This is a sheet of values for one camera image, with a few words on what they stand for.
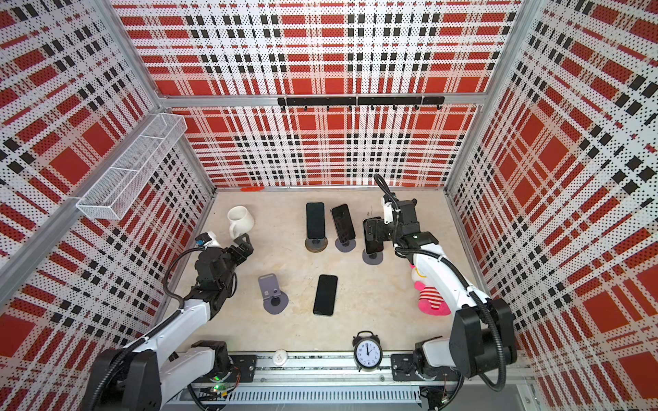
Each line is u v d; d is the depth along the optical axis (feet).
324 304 2.84
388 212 2.49
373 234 2.46
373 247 3.01
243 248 2.57
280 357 2.46
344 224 3.11
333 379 2.41
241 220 3.33
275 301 2.81
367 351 2.46
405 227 2.09
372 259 3.19
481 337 1.34
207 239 2.43
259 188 4.18
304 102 2.91
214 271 2.11
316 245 3.33
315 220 3.12
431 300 2.67
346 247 3.32
